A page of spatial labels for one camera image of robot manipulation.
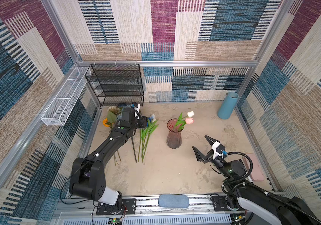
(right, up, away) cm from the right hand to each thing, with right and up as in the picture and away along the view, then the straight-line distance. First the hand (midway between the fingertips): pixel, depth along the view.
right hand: (199, 142), depth 74 cm
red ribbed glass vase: (-11, -2, +22) cm, 25 cm away
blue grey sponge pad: (-13, -30, -1) cm, 33 cm away
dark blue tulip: (-28, +11, +34) cm, 45 cm away
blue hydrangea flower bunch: (-51, +21, +38) cm, 67 cm away
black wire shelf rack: (-54, +39, +34) cm, 75 cm away
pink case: (+35, -20, +8) cm, 41 cm away
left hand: (-30, +14, +13) cm, 35 cm away
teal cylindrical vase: (+27, +21, +25) cm, 42 cm away
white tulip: (-3, +14, +7) cm, 17 cm away
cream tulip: (-30, +1, +28) cm, 41 cm away
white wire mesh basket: (-71, +16, -3) cm, 73 cm away
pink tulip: (-8, +9, +10) cm, 16 cm away
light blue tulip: (-26, +13, +35) cm, 46 cm away
